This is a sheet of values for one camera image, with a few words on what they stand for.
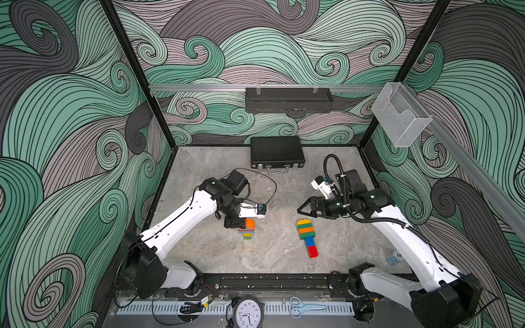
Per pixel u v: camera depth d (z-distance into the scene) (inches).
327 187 26.8
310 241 32.9
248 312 26.0
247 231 31.2
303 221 34.5
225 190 21.0
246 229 30.1
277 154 43.0
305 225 34.4
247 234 33.2
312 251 31.3
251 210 25.7
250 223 29.4
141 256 15.3
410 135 31.3
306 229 34.5
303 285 29.4
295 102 36.7
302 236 33.7
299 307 27.1
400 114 30.7
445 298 14.0
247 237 33.6
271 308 27.4
